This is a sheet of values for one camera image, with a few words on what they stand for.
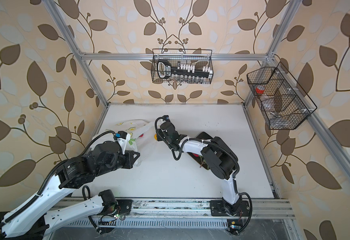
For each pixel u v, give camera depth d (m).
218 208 0.73
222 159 0.52
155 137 0.86
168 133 0.72
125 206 0.74
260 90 0.88
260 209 0.75
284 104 0.73
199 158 0.89
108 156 0.46
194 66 0.82
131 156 0.56
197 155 0.89
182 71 0.84
